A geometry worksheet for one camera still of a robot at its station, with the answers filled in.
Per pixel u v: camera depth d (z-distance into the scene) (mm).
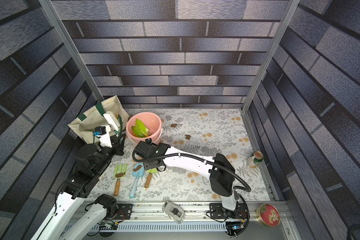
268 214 698
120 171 875
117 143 586
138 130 923
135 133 930
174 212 697
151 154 569
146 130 984
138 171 874
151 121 906
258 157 816
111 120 598
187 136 1036
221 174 437
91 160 487
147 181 814
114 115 588
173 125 1099
